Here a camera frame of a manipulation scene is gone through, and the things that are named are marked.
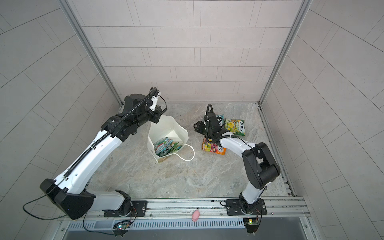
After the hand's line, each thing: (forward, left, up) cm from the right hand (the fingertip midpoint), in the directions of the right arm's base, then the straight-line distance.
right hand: (194, 126), depth 89 cm
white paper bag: (+1, +16, 0) cm, 16 cm away
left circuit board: (-46, +35, -10) cm, 59 cm away
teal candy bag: (-11, +18, -2) cm, 21 cm away
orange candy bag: (-9, -10, -10) cm, 17 cm away
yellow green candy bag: (+4, -27, -9) cm, 29 cm away
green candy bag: (-13, +11, -1) cm, 17 cm away
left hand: (-2, +14, +22) cm, 27 cm away
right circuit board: (-48, -24, -14) cm, 56 cm away
